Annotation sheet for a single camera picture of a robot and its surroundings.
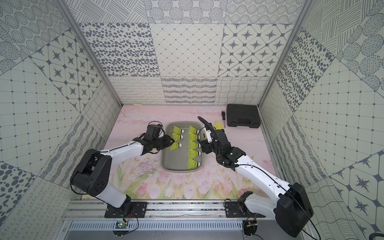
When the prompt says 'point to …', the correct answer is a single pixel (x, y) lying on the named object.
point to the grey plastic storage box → (184, 155)
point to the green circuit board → (120, 224)
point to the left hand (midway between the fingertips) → (178, 142)
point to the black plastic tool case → (243, 115)
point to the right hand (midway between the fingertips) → (207, 140)
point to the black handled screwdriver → (223, 116)
